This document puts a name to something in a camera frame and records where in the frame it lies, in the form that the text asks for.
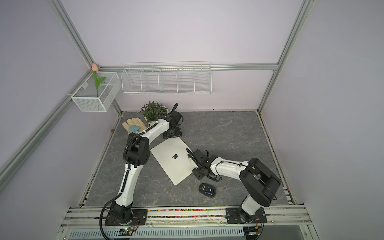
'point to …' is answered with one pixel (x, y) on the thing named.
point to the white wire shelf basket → (167, 78)
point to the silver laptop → (173, 157)
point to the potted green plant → (152, 111)
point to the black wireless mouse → (207, 190)
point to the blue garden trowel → (134, 129)
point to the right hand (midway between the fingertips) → (198, 169)
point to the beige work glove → (134, 121)
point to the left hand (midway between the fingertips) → (176, 136)
